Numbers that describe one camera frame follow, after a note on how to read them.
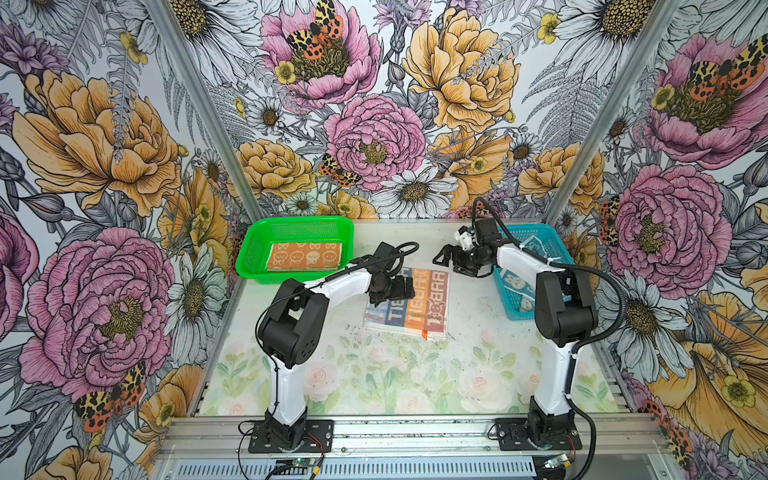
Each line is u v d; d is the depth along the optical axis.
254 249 1.06
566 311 0.55
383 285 0.76
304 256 1.08
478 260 0.87
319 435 0.74
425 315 0.95
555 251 1.02
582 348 0.56
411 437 0.76
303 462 0.71
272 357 0.53
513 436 0.74
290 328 0.51
